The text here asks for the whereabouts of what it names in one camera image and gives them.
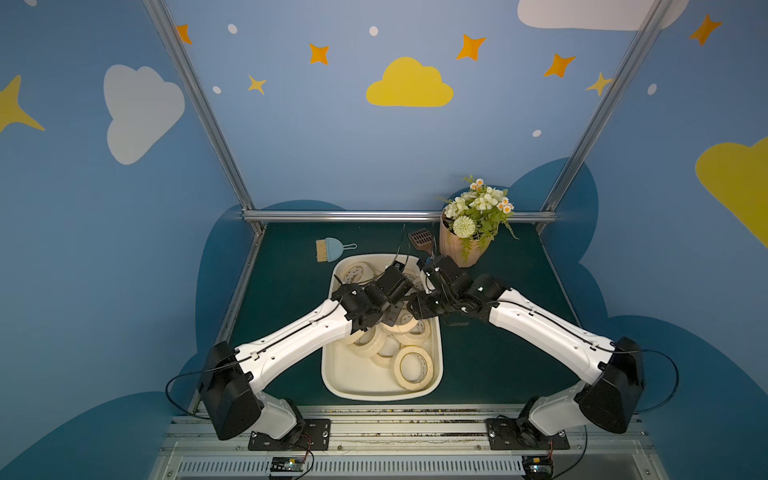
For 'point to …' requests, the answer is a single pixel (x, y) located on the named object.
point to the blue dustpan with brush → (330, 250)
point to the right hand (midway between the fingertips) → (418, 301)
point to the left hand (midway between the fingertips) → (387, 297)
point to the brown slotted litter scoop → (422, 239)
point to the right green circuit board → (538, 465)
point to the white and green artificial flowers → (476, 215)
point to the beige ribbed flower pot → (452, 249)
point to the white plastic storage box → (348, 376)
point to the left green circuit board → (287, 464)
